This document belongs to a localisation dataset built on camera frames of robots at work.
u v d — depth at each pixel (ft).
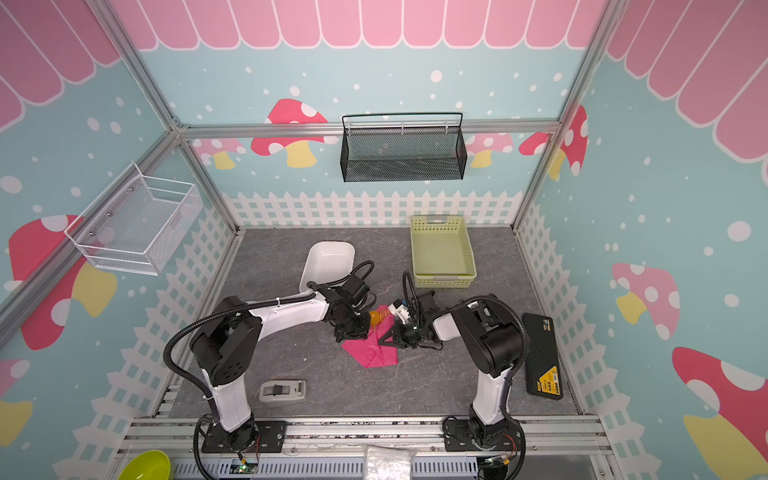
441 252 3.68
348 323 2.56
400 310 2.95
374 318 2.86
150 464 2.26
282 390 2.60
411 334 2.71
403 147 3.14
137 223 4.36
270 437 2.44
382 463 2.24
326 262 3.59
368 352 2.91
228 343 1.61
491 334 1.68
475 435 2.16
